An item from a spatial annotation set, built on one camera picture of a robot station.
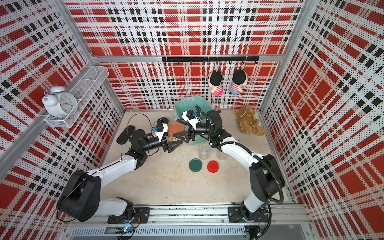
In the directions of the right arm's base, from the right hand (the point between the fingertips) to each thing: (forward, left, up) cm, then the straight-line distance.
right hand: (179, 126), depth 71 cm
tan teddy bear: (+21, -43, -25) cm, 54 cm away
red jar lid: (-8, -18, -31) cm, 36 cm away
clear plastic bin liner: (+26, -3, -10) cm, 28 cm away
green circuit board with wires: (-39, +25, -29) cm, 55 cm away
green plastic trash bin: (+26, -3, -10) cm, 28 cm away
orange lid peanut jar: (-1, +1, +1) cm, 2 cm away
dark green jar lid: (-6, -7, -31) cm, 32 cm away
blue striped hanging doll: (+37, -36, +2) cm, 52 cm away
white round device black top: (+28, +19, -28) cm, 44 cm away
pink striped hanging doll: (+39, -20, 0) cm, 44 cm away
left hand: (0, 0, -7) cm, 7 cm away
